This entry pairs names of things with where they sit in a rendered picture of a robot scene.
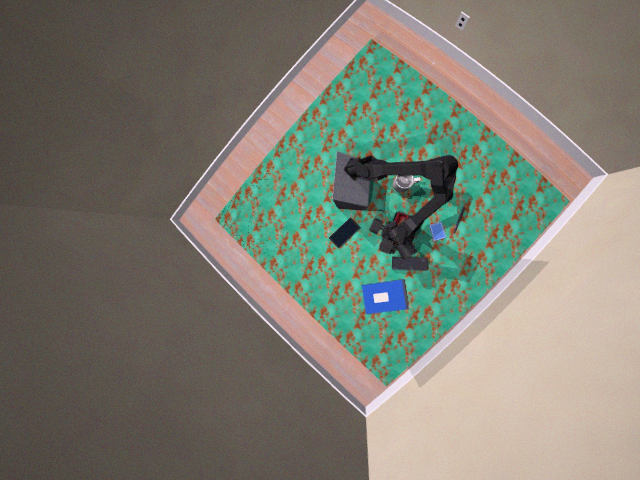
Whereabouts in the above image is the dark grey mug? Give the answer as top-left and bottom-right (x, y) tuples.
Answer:
(393, 175), (420, 192)

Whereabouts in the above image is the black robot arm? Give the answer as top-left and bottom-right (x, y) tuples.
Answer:
(344, 155), (458, 259)

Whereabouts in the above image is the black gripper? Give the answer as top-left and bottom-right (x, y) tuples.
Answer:
(369, 218), (391, 240)

